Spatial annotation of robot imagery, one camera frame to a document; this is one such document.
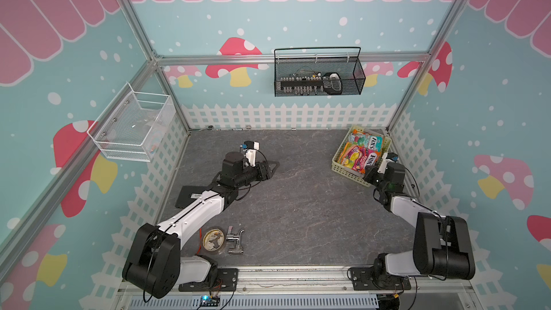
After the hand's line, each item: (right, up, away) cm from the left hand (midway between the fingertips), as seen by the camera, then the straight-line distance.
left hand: (275, 167), depth 81 cm
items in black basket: (+15, +35, +9) cm, 39 cm away
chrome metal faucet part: (-17, -27, 0) cm, 32 cm away
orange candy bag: (+37, +3, +15) cm, 40 cm away
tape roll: (-24, -28, +1) cm, 37 cm away
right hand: (+40, 0, +11) cm, 41 cm away
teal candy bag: (+46, +10, +20) cm, 52 cm away
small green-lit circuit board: (-22, -45, -9) cm, 51 cm away
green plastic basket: (+35, -5, +15) cm, 39 cm away
